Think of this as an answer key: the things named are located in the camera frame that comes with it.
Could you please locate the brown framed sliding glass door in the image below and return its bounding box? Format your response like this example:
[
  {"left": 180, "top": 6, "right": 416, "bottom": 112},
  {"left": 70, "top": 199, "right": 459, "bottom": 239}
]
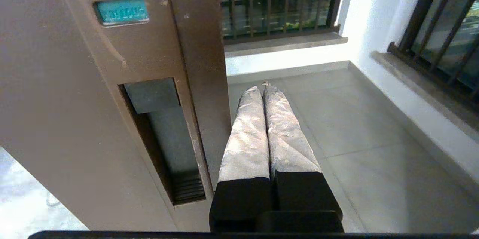
[{"left": 0, "top": 0, "right": 233, "bottom": 233}]

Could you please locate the black balcony railing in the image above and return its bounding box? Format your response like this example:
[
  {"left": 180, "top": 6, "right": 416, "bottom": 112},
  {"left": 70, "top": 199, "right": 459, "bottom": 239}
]
[{"left": 219, "top": 0, "right": 348, "bottom": 44}]

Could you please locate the brown stone side sill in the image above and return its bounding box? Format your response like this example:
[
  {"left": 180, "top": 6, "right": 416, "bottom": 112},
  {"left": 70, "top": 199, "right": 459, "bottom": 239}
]
[{"left": 370, "top": 50, "right": 479, "bottom": 132}]

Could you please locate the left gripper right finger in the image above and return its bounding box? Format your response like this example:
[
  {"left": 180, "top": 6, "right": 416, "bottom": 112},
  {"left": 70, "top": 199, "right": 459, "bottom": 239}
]
[{"left": 263, "top": 84, "right": 344, "bottom": 233}]

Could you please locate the recessed metal door handle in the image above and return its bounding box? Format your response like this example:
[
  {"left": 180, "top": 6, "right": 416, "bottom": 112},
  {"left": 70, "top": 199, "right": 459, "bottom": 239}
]
[{"left": 51, "top": 0, "right": 214, "bottom": 206}]

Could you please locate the black side window railing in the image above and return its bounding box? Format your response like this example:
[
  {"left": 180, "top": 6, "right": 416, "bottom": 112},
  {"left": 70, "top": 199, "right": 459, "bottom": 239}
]
[{"left": 387, "top": 0, "right": 479, "bottom": 105}]

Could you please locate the brown stone balcony sill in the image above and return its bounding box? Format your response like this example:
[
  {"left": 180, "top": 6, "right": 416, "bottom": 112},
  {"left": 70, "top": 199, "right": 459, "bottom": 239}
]
[{"left": 224, "top": 31, "right": 349, "bottom": 58}]

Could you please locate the small green sticker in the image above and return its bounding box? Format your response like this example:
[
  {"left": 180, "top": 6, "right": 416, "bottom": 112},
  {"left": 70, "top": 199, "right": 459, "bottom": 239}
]
[{"left": 93, "top": 0, "right": 150, "bottom": 27}]

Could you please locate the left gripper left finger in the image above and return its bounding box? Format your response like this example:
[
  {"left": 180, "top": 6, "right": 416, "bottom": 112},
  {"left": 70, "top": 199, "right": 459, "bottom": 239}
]
[{"left": 209, "top": 86, "right": 278, "bottom": 233}]

